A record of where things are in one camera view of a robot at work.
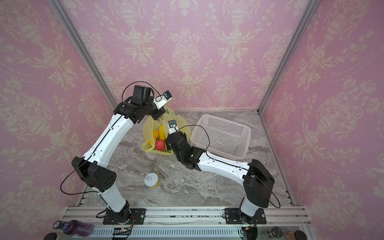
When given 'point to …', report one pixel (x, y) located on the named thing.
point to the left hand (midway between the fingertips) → (162, 105)
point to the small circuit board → (121, 231)
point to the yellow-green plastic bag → (151, 125)
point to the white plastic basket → (228, 138)
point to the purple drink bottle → (75, 227)
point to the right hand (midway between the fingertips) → (172, 131)
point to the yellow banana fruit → (162, 135)
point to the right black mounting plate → (232, 217)
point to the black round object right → (299, 235)
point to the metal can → (275, 232)
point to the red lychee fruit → (160, 145)
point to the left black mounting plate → (137, 217)
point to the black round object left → (51, 236)
